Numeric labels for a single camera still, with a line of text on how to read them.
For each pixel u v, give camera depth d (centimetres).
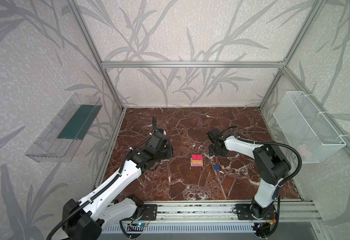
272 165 49
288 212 75
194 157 91
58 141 63
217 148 72
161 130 70
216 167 89
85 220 37
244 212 73
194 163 91
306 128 64
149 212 72
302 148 74
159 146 58
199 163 89
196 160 89
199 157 96
